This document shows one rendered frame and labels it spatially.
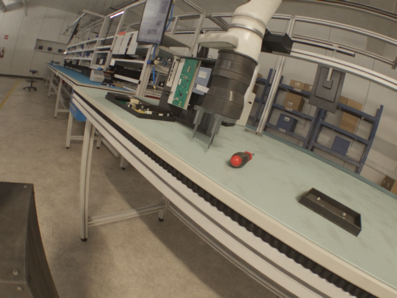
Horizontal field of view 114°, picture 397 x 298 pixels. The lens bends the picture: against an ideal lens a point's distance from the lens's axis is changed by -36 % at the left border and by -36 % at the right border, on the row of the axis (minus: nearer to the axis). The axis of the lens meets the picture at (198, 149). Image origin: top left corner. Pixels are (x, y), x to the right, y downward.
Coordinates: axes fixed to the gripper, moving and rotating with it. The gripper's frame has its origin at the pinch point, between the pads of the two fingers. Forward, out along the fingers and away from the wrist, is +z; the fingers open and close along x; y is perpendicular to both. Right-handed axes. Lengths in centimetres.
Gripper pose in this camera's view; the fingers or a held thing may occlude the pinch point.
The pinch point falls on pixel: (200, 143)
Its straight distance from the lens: 37.8
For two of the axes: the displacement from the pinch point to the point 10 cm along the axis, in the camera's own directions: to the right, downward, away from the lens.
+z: -3.0, 9.2, 2.6
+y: 7.7, 0.7, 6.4
